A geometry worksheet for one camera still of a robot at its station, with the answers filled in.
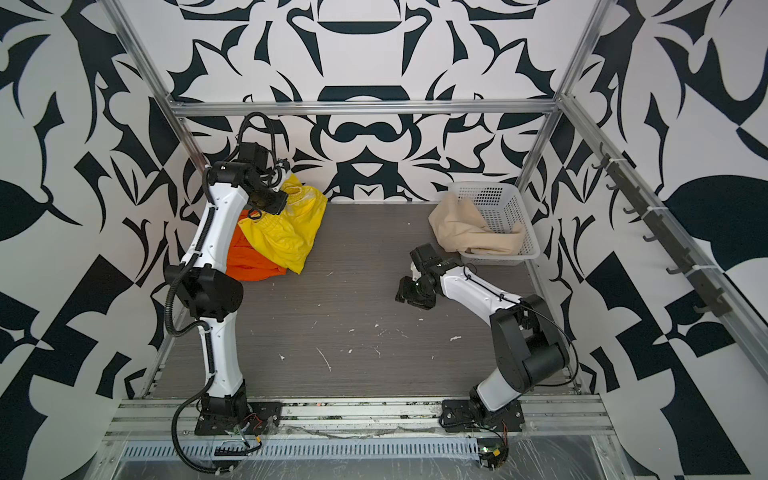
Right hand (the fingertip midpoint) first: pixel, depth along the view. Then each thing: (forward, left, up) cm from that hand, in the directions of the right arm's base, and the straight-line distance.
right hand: (403, 297), depth 88 cm
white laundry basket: (+39, -40, -5) cm, 56 cm away
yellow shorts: (+15, +33, +11) cm, 38 cm away
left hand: (+22, +36, +20) cm, 47 cm away
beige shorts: (+23, -20, +4) cm, 30 cm away
